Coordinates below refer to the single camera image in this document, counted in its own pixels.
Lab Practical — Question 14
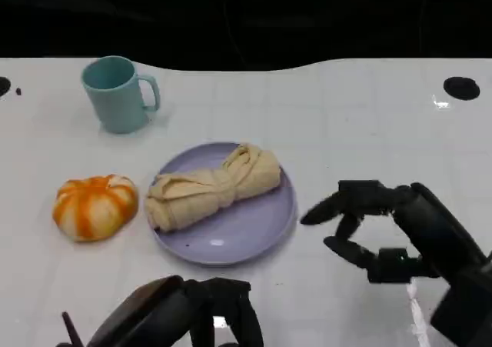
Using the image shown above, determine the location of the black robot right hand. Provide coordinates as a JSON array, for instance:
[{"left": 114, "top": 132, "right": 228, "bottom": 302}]
[{"left": 299, "top": 179, "right": 488, "bottom": 285}]

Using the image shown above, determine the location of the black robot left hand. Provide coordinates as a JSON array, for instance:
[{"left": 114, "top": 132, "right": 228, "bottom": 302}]
[{"left": 85, "top": 275, "right": 265, "bottom": 347}]

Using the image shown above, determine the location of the beige towel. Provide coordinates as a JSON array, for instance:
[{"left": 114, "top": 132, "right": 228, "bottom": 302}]
[{"left": 145, "top": 142, "right": 281, "bottom": 233}]

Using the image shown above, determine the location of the orange and white bread roll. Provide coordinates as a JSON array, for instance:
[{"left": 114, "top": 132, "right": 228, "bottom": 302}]
[{"left": 52, "top": 174, "right": 139, "bottom": 243}]

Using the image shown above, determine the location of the lilac plate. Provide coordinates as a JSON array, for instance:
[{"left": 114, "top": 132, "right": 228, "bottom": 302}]
[{"left": 148, "top": 142, "right": 299, "bottom": 267}]

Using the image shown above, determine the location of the pale green mug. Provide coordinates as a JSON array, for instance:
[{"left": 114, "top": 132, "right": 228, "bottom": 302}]
[{"left": 80, "top": 55, "right": 161, "bottom": 135}]

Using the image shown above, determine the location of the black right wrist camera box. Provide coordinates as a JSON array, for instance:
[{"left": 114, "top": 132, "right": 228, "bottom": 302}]
[{"left": 429, "top": 249, "right": 492, "bottom": 347}]

